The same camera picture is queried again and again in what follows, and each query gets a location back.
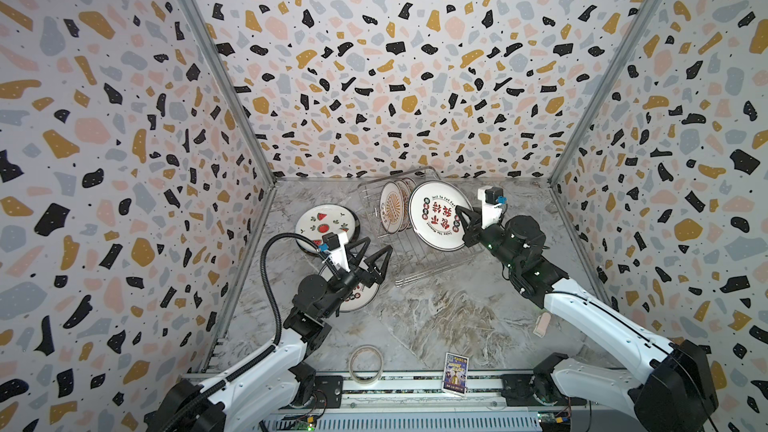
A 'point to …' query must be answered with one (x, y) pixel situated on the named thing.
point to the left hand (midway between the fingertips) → (381, 242)
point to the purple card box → (455, 374)
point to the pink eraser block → (542, 324)
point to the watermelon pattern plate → (325, 219)
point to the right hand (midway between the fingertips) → (456, 202)
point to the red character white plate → (433, 217)
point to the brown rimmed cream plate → (348, 223)
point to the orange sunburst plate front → (391, 207)
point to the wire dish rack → (407, 256)
